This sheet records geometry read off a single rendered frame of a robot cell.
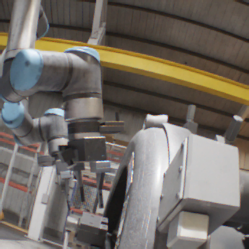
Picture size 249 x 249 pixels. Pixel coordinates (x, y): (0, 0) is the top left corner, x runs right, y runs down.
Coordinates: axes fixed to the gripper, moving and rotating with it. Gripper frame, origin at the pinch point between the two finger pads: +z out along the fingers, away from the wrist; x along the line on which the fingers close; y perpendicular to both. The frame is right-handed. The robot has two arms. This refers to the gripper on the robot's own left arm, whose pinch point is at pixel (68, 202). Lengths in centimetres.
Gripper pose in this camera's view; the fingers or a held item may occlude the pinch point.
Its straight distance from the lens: 108.3
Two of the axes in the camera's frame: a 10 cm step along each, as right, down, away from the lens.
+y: 9.6, -0.9, 2.6
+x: -1.9, 4.3, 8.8
